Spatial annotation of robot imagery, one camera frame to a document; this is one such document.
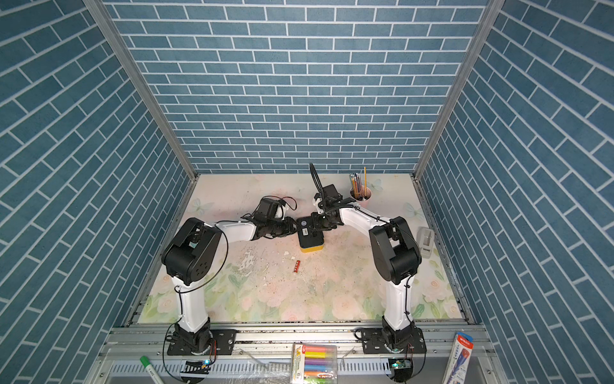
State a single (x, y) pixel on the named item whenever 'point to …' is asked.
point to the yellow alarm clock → (310, 237)
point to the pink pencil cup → (362, 194)
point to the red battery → (297, 266)
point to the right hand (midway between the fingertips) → (313, 226)
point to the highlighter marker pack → (312, 363)
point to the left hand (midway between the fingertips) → (304, 229)
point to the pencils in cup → (356, 178)
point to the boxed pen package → (459, 358)
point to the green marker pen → (151, 370)
